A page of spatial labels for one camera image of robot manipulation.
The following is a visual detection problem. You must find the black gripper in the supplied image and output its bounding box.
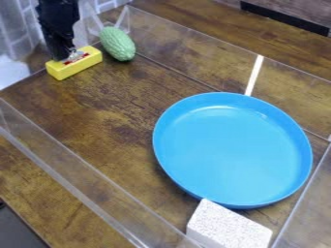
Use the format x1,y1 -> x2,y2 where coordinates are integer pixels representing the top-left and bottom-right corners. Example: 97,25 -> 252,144
34,0 -> 80,61

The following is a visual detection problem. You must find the yellow block with label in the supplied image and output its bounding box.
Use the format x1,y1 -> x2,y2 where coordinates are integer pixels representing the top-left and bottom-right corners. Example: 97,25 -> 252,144
45,46 -> 102,80

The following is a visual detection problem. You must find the green bitter gourd toy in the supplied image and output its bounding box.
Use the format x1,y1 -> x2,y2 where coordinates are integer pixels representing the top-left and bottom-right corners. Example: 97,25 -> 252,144
100,26 -> 136,61

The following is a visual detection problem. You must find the round blue tray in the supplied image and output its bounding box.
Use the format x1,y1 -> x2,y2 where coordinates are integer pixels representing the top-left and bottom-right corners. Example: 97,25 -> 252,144
152,92 -> 312,209

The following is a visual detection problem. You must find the white speckled foam block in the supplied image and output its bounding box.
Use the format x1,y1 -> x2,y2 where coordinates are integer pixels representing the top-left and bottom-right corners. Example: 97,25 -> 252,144
185,199 -> 272,248

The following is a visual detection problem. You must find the clear acrylic enclosure wall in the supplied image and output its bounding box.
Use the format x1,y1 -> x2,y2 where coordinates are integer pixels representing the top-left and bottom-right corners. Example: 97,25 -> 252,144
0,0 -> 331,248

